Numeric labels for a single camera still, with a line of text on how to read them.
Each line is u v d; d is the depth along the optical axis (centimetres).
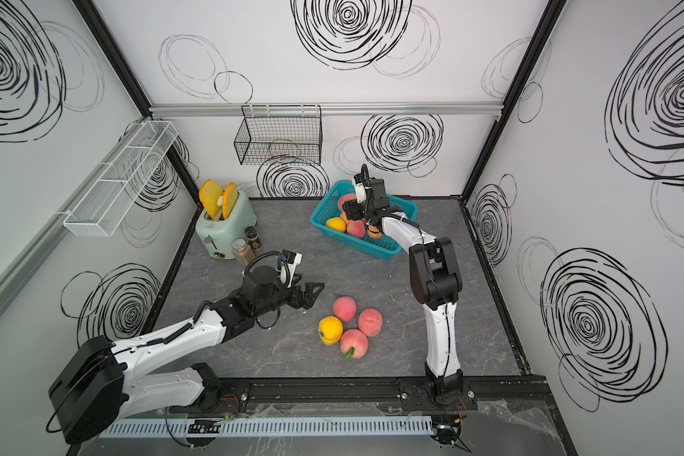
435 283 57
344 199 97
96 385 39
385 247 91
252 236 98
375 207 79
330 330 81
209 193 93
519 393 77
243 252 94
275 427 77
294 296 71
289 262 69
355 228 105
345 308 84
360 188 89
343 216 108
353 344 77
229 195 92
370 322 81
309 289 71
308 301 71
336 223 104
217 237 92
